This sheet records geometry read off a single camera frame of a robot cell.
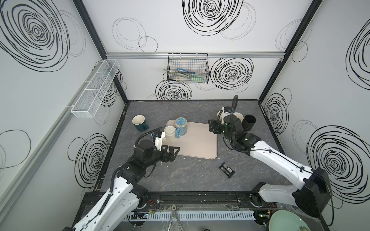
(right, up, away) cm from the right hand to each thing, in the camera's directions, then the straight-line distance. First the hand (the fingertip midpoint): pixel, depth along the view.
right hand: (211, 121), depth 79 cm
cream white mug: (-25, -7, +15) cm, 30 cm away
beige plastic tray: (-6, -15, +18) cm, 25 cm away
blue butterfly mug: (-18, -4, +13) cm, 22 cm away
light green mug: (+23, +3, +20) cm, 30 cm away
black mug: (+28, -2, +18) cm, 33 cm away
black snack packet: (+9, -28, +4) cm, 30 cm away
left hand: (-20, -13, -5) cm, 25 cm away
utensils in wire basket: (-11, +27, +6) cm, 30 cm away
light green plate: (+35, -47, -10) cm, 59 cm away
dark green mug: (-46, -1, +17) cm, 49 cm away
